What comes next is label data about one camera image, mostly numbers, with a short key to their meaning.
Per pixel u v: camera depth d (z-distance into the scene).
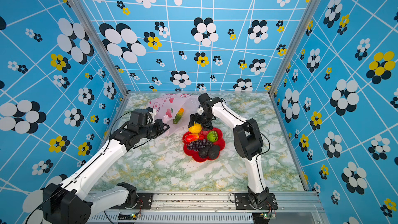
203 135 0.92
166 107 0.93
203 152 0.85
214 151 0.81
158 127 0.69
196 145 0.87
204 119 0.79
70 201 0.37
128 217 0.71
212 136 0.89
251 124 0.54
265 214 0.71
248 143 0.53
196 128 0.89
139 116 0.59
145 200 0.73
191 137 0.87
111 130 1.05
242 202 0.73
